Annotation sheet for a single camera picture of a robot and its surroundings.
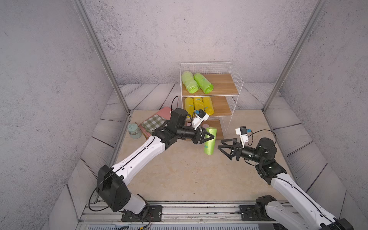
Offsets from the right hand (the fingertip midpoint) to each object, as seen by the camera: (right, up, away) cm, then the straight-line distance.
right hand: (221, 146), depth 68 cm
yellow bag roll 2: (-9, +22, +18) cm, 30 cm away
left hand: (-4, +5, -1) cm, 6 cm away
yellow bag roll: (-15, +21, +17) cm, 31 cm away
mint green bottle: (-52, +5, +31) cm, 61 cm away
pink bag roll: (-3, +8, +38) cm, 39 cm away
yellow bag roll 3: (-4, +21, +19) cm, 28 cm away
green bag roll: (-6, 0, 0) cm, 6 cm away
